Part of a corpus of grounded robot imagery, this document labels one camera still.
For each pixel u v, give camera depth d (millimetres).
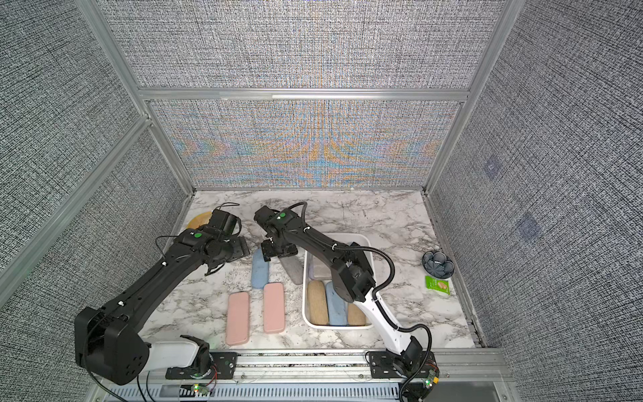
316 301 834
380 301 607
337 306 820
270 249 805
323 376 730
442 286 879
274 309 826
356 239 954
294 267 909
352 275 584
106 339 395
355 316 798
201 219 1023
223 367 734
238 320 792
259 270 900
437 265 924
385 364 744
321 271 840
